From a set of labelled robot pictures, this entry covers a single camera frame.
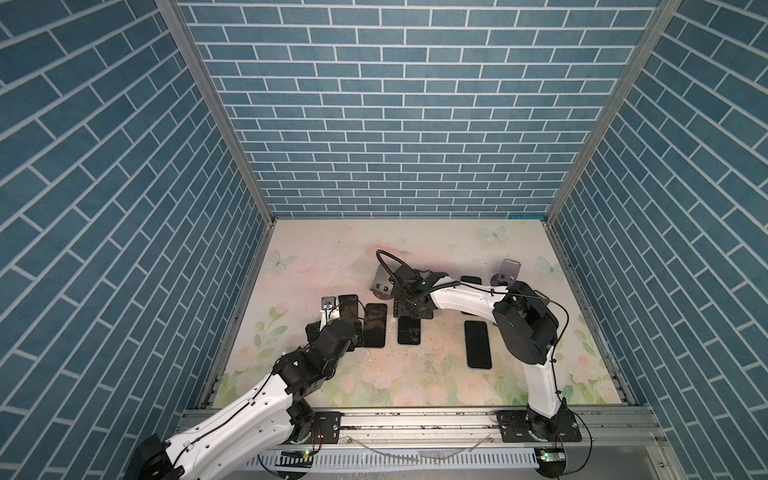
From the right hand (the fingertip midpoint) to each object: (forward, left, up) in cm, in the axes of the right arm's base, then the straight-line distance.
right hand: (402, 309), depth 95 cm
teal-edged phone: (-8, -3, +3) cm, 9 cm away
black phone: (0, +18, -1) cm, 18 cm away
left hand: (-10, +15, +9) cm, 20 cm away
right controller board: (-36, -40, -7) cm, 54 cm away
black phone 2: (+14, -23, -1) cm, 27 cm away
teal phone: (-13, -23, +1) cm, 26 cm away
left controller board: (-42, +23, -4) cm, 48 cm away
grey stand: (+13, -34, +6) cm, 37 cm away
